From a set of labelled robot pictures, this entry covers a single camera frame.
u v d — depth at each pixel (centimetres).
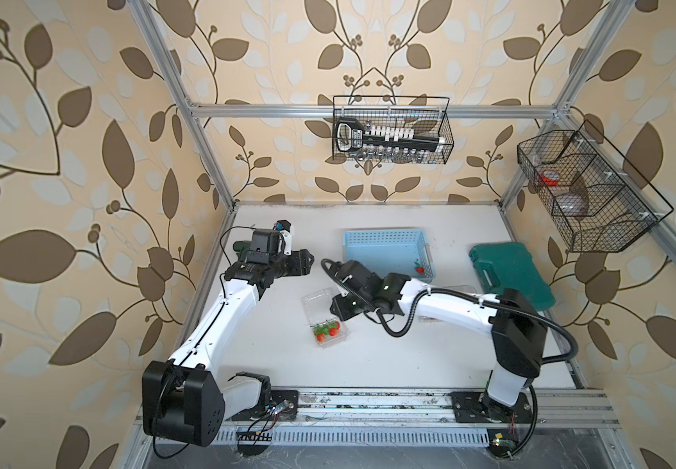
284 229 74
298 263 72
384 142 83
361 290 62
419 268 101
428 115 91
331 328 86
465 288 96
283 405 74
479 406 72
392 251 105
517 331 44
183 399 39
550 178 81
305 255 74
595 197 74
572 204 77
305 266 74
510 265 96
